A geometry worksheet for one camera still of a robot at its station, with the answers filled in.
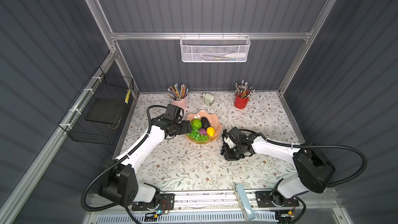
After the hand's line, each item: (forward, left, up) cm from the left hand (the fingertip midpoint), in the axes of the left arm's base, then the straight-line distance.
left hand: (185, 128), depth 84 cm
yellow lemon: (+2, -14, -8) cm, 17 cm away
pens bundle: (+24, -36, +4) cm, 43 cm away
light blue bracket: (-36, -27, -11) cm, 46 cm away
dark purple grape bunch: (-7, -21, -11) cm, 25 cm away
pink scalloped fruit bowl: (+10, -17, -10) cm, 22 cm away
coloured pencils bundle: (+30, +6, -2) cm, 31 cm away
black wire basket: (-1, +41, +15) cm, 44 cm away
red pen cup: (+22, -37, -6) cm, 44 cm away
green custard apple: (+7, -6, -6) cm, 11 cm away
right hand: (-14, -22, -12) cm, 29 cm away
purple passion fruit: (+3, -10, -8) cm, 13 cm away
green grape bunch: (-1, -5, -6) cm, 8 cm away
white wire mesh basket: (+69, -24, +9) cm, 74 cm away
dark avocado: (+9, -11, -8) cm, 16 cm away
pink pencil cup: (+24, +4, -6) cm, 25 cm away
